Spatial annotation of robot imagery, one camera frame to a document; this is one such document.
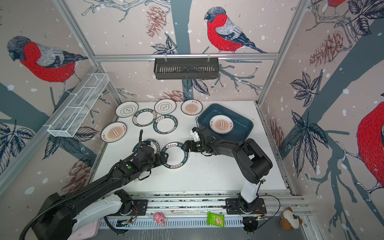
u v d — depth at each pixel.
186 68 1.06
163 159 0.76
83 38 0.83
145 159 0.63
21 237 0.36
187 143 0.82
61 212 0.40
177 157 0.90
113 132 1.04
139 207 0.73
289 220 0.68
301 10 0.73
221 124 1.07
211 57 0.90
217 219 0.70
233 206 0.73
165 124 1.09
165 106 1.21
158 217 0.69
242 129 1.04
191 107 1.18
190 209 0.74
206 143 0.74
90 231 0.66
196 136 0.86
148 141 0.79
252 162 0.48
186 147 0.81
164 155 0.77
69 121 0.71
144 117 1.11
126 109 1.18
